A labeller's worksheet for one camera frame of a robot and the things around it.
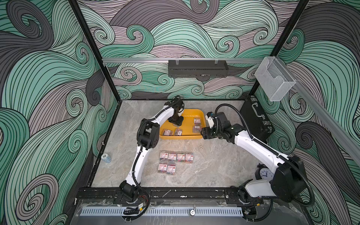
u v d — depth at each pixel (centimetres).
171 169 81
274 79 80
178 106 86
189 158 85
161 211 70
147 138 62
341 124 56
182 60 94
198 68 95
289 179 40
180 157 85
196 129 100
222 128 62
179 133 96
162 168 81
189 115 110
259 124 80
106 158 81
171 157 85
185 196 74
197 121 103
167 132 98
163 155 86
